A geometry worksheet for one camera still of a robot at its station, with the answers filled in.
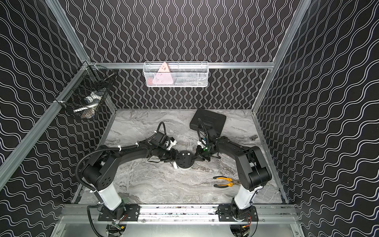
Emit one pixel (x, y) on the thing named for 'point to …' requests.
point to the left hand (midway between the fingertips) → (179, 158)
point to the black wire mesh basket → (86, 95)
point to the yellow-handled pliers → (232, 181)
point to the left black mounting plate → (127, 212)
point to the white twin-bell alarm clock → (184, 160)
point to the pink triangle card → (163, 78)
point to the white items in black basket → (91, 102)
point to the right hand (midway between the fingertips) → (192, 158)
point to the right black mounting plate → (233, 213)
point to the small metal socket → (254, 137)
